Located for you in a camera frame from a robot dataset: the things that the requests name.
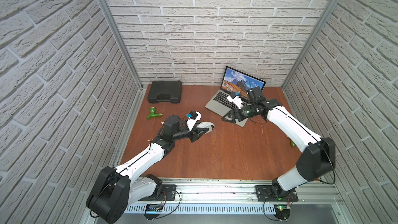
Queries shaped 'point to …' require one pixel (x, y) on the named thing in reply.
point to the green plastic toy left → (153, 113)
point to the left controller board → (153, 211)
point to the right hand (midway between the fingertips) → (228, 117)
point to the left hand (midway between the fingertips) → (207, 126)
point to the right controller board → (283, 211)
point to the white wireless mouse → (209, 125)
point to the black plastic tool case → (166, 91)
